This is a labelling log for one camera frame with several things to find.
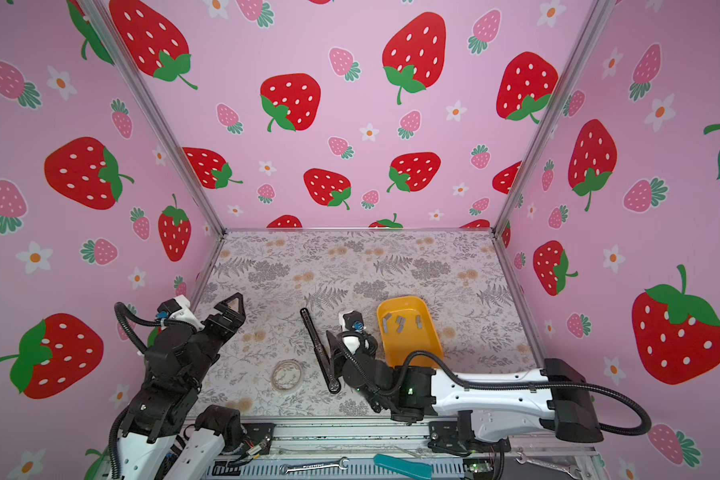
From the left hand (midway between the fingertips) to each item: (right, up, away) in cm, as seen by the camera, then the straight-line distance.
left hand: (234, 302), depth 69 cm
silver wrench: (+12, -40, +2) cm, 42 cm away
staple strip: (+42, -10, +27) cm, 51 cm away
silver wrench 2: (+81, -40, +1) cm, 90 cm away
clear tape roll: (+7, -24, +17) cm, 30 cm away
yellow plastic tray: (+44, -11, +27) cm, 53 cm away
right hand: (+23, -6, -1) cm, 24 cm away
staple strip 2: (+48, -10, +27) cm, 56 cm away
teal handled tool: (+43, -41, +2) cm, 59 cm away
